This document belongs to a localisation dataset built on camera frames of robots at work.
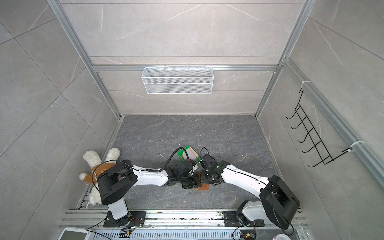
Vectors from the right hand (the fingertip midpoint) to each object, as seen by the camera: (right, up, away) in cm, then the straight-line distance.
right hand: (203, 177), depth 85 cm
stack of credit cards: (-7, +12, +7) cm, 15 cm away
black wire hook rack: (+48, +17, -25) cm, 57 cm away
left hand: (0, -2, -3) cm, 4 cm away
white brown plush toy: (-60, +6, -2) cm, 60 cm away
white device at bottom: (-60, -19, -19) cm, 65 cm away
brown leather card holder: (+1, -5, -2) cm, 5 cm away
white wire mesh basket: (-17, +62, +16) cm, 66 cm away
